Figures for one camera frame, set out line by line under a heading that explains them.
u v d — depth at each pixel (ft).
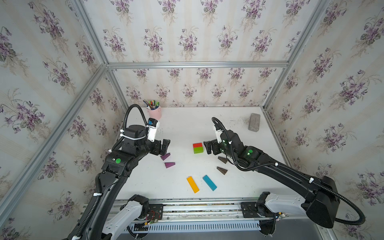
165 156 3.03
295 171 1.47
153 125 1.88
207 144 2.22
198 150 3.02
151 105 3.49
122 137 1.56
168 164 2.89
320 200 1.26
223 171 2.77
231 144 1.80
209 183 2.69
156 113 3.60
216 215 2.40
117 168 1.39
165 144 1.97
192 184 2.70
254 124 3.51
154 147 1.92
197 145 3.20
